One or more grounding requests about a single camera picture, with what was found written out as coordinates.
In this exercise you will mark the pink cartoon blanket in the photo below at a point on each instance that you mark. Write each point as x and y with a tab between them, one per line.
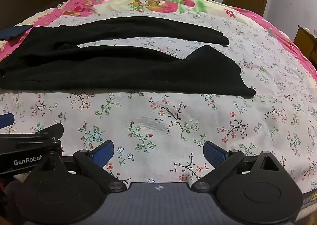
158	3

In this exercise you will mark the dark blue smartphone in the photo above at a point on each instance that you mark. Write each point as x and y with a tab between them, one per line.
12	32

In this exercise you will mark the black pants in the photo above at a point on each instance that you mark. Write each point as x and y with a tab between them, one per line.
123	71

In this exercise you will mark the white floral bedsheet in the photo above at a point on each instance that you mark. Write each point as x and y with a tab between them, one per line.
173	121

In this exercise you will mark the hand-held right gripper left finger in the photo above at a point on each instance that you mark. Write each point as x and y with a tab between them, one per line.
104	152

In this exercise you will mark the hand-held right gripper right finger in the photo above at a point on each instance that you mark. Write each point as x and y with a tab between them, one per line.
215	154

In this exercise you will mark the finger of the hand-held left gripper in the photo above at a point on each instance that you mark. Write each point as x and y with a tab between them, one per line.
55	131
6	119

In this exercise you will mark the wooden cabinet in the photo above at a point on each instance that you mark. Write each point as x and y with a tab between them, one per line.
305	44

